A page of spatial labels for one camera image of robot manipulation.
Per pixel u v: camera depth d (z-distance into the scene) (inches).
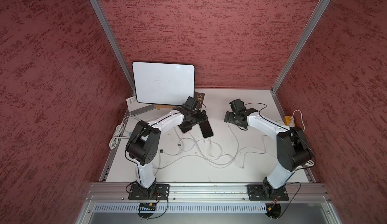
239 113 27.4
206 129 38.2
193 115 31.2
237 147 35.3
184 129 38.3
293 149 18.6
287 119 40.3
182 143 35.3
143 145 19.0
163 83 38.4
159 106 42.1
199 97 44.7
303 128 35.3
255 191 29.1
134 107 42.8
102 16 31.6
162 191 29.1
